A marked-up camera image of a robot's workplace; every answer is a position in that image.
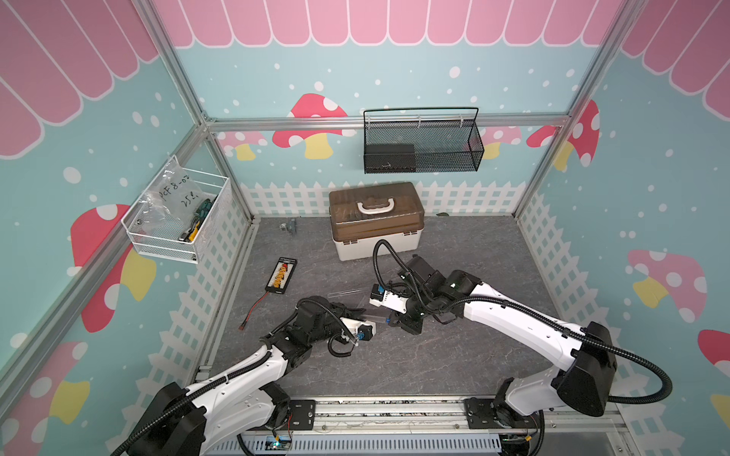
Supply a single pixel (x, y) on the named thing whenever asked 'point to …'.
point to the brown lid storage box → (360, 216)
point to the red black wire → (243, 325)
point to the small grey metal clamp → (290, 226)
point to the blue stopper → (388, 320)
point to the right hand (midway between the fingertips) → (393, 319)
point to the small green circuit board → (278, 443)
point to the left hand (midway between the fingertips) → (360, 310)
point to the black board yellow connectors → (280, 275)
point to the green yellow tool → (199, 218)
